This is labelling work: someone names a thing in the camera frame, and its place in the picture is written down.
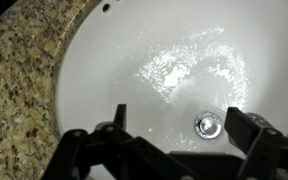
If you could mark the chrome sink drain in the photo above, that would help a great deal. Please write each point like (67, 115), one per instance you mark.
(208, 126)

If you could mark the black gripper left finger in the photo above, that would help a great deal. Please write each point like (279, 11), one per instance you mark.
(84, 156)

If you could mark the white oval sink basin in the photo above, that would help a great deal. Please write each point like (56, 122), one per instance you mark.
(124, 66)

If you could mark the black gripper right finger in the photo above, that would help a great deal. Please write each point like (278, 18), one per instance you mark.
(260, 150)

